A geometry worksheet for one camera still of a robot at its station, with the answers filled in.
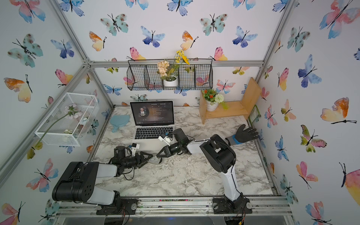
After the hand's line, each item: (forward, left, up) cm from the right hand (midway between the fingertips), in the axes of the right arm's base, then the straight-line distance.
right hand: (158, 155), depth 85 cm
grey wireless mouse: (-1, +2, -4) cm, 5 cm away
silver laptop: (+28, +11, -1) cm, 30 cm away
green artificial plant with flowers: (+38, -31, +15) cm, 51 cm away
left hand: (0, +5, -4) cm, 6 cm away
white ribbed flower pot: (+35, -32, +8) cm, 48 cm away
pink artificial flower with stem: (+11, +43, +26) cm, 52 cm away
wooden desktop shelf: (+42, -59, +2) cm, 73 cm away
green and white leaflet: (+40, -67, -4) cm, 78 cm away
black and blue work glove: (+21, -55, -7) cm, 59 cm away
